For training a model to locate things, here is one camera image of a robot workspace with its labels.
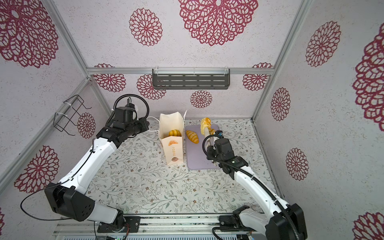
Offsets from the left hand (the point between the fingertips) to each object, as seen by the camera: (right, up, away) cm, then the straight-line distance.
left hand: (149, 125), depth 79 cm
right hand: (+32, -11, +2) cm, 34 cm away
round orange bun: (+11, -4, +17) cm, 21 cm away
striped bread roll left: (+24, -7, +26) cm, 36 cm away
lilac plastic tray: (+26, -21, +22) cm, 40 cm away
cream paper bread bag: (+12, -6, -2) cm, 13 cm away
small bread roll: (+31, +2, +10) cm, 33 cm away
